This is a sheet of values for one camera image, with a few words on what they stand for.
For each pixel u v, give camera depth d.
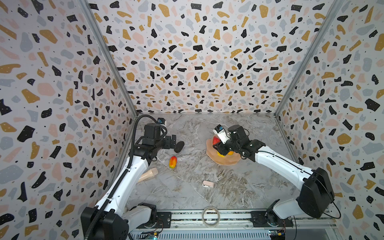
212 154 0.95
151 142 0.58
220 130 0.72
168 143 0.71
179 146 1.00
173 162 0.91
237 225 0.73
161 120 0.69
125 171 0.46
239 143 0.63
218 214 0.75
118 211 0.40
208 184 0.84
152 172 0.86
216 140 0.80
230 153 0.73
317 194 0.42
